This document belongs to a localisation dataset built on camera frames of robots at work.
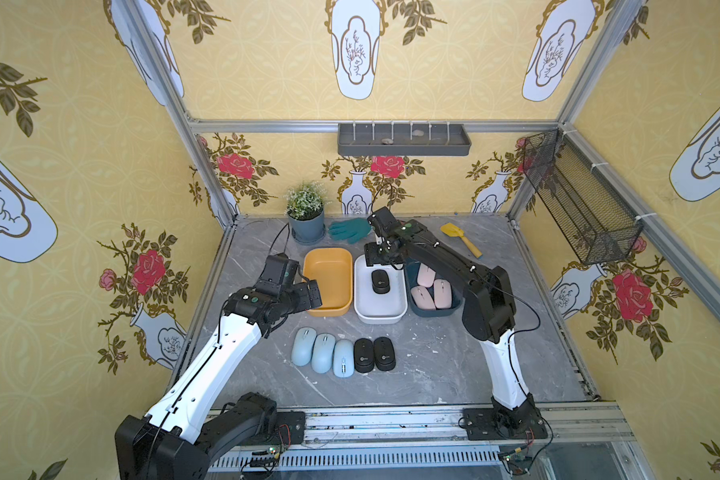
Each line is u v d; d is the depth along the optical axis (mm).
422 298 949
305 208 1027
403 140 908
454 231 1154
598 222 830
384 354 834
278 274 576
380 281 979
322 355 836
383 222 740
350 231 1166
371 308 920
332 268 1054
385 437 733
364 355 835
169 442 371
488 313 544
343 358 820
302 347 854
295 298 689
